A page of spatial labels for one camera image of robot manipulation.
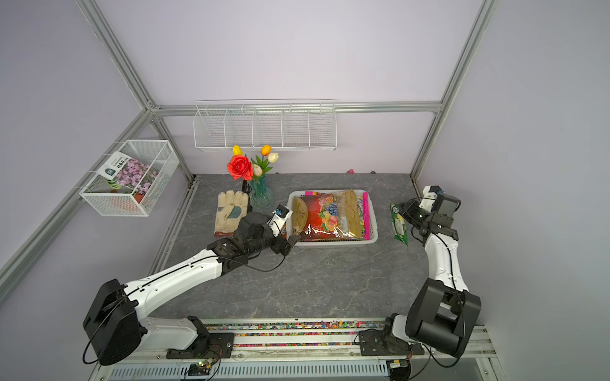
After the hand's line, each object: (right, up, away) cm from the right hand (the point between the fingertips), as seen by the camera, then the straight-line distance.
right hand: (399, 202), depth 84 cm
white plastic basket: (-8, -12, +4) cm, 15 cm away
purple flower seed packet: (-89, +9, -10) cm, 90 cm away
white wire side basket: (-96, +1, -10) cm, 96 cm away
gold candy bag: (-26, -6, +5) cm, 27 cm away
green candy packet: (0, -8, +1) cm, 8 cm away
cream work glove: (-68, -3, +23) cm, 72 cm away
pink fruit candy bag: (-10, -4, +10) cm, 14 cm away
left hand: (-39, -9, -5) cm, 40 cm away
